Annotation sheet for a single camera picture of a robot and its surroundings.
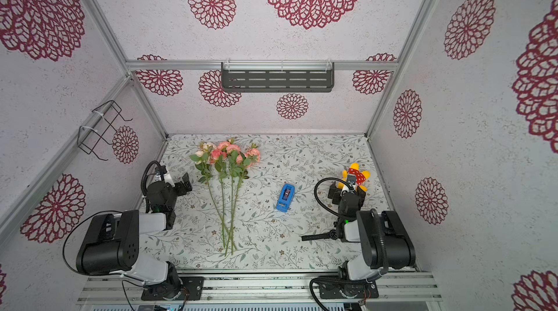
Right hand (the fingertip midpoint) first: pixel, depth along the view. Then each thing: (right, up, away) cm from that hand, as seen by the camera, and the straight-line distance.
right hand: (347, 182), depth 91 cm
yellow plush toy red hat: (+8, +2, +7) cm, 11 cm away
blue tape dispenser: (-26, -7, +2) cm, 27 cm away
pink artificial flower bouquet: (-52, +7, +15) cm, 55 cm away
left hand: (-72, +2, +2) cm, 72 cm away
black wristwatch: (-8, -20, -6) cm, 22 cm away
